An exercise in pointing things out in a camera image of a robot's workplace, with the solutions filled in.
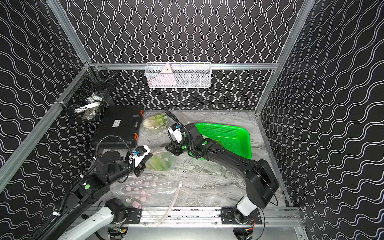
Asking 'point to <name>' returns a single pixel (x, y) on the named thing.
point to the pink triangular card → (166, 77)
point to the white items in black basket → (89, 110)
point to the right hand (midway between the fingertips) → (167, 146)
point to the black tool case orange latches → (118, 126)
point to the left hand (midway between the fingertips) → (150, 151)
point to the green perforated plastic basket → (235, 138)
